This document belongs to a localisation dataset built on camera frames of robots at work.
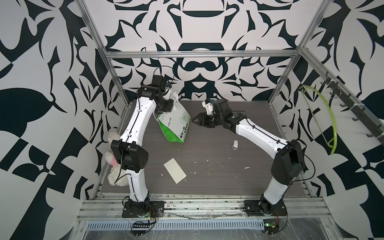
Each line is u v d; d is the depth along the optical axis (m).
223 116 0.65
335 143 0.66
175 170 0.87
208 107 0.77
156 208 0.74
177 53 0.94
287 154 0.47
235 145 0.94
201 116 0.77
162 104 0.69
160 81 0.64
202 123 0.71
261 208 0.68
